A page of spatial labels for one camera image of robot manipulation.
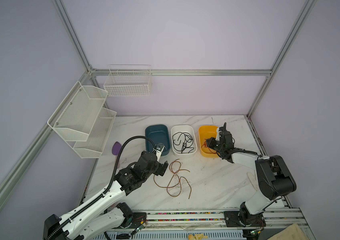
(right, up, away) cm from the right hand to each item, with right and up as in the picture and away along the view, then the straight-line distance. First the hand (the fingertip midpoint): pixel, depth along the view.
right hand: (206, 139), depth 95 cm
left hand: (-30, -9, -19) cm, 36 cm away
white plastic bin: (-14, -1, +6) cm, 15 cm away
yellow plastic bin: (+3, +4, +18) cm, 18 cm away
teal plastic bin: (-31, +3, +12) cm, 33 cm away
